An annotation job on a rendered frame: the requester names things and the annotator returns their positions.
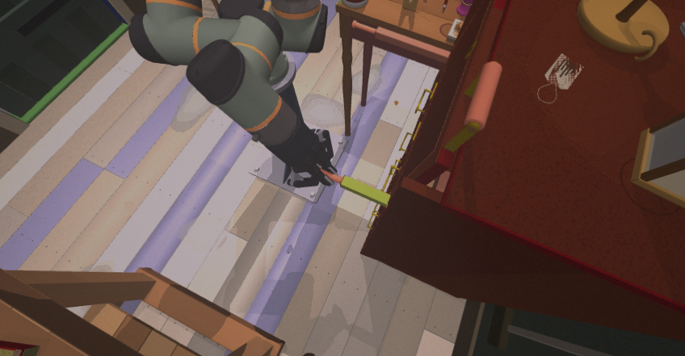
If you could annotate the wooden side table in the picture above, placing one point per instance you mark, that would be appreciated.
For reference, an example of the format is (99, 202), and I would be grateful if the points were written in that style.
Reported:
(396, 14)

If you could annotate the wooden workbench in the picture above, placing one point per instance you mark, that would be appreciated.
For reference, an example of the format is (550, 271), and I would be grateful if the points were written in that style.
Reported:
(176, 311)

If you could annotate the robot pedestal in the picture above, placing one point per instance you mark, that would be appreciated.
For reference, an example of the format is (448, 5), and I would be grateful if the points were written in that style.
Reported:
(267, 181)

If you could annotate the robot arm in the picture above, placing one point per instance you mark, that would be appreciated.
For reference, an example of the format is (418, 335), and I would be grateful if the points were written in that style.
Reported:
(171, 32)

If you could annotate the brass candlestick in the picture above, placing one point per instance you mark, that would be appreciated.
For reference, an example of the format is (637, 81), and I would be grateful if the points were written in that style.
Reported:
(605, 16)

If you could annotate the green loper orange knob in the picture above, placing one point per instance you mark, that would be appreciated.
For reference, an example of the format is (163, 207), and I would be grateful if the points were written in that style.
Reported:
(366, 190)

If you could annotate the mahogany bureau body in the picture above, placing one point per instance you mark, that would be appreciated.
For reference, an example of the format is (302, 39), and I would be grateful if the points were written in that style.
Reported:
(535, 225)

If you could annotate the grey gloves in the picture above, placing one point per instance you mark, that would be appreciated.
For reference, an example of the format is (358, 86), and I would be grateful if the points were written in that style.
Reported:
(683, 28)

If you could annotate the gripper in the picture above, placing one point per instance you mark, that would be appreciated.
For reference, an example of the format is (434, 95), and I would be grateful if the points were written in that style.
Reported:
(299, 147)

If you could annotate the dark cabinet green edge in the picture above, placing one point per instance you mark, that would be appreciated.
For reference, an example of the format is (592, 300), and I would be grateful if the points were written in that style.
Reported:
(48, 38)

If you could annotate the small white brown box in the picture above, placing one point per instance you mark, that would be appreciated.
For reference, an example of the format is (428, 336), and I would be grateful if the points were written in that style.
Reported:
(455, 30)

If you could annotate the salmon loper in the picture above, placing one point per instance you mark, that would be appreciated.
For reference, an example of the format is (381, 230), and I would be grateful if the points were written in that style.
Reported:
(412, 43)

